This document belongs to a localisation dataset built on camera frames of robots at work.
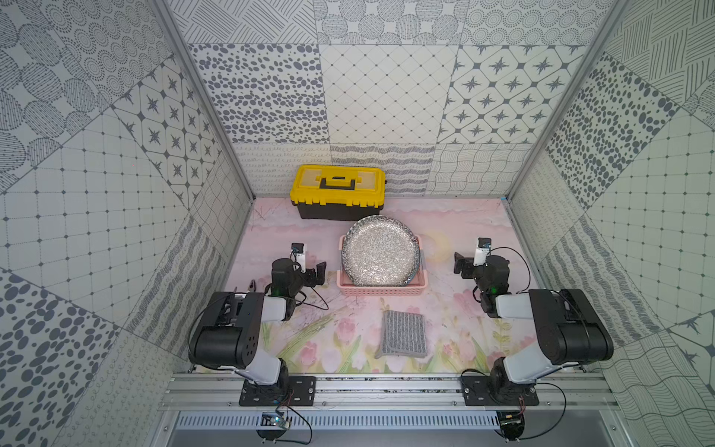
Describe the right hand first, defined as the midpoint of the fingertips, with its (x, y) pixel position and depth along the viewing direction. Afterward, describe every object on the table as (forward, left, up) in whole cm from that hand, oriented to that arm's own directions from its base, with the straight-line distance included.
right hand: (470, 255), depth 95 cm
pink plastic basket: (-9, +19, -5) cm, 22 cm away
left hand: (-2, +56, +1) cm, 56 cm away
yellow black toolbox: (+20, +47, +11) cm, 52 cm away
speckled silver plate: (+1, +31, +2) cm, 32 cm away
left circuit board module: (-49, +59, -6) cm, 77 cm away
